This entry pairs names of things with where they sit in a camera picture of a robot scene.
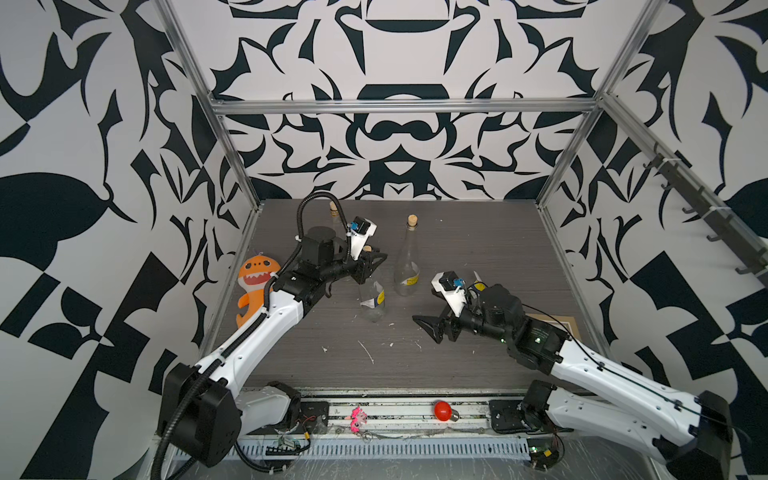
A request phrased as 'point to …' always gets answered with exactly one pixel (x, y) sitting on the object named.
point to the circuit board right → (543, 453)
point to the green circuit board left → (286, 446)
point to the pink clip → (358, 417)
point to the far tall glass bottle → (407, 272)
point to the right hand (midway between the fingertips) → (422, 300)
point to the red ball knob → (443, 410)
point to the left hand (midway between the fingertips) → (378, 247)
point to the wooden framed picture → (568, 321)
